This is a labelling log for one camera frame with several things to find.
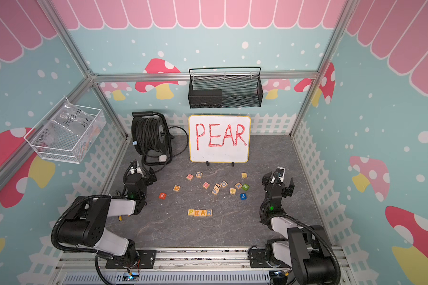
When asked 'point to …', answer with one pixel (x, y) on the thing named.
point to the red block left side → (163, 196)
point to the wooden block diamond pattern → (238, 185)
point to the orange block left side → (176, 188)
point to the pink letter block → (205, 185)
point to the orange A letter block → (203, 212)
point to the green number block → (245, 187)
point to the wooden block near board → (198, 174)
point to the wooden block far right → (244, 175)
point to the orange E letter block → (197, 213)
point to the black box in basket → (203, 99)
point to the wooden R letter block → (209, 212)
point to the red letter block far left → (189, 177)
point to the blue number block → (243, 196)
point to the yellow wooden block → (232, 190)
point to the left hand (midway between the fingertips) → (143, 172)
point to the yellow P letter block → (191, 212)
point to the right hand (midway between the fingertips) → (281, 175)
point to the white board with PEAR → (219, 139)
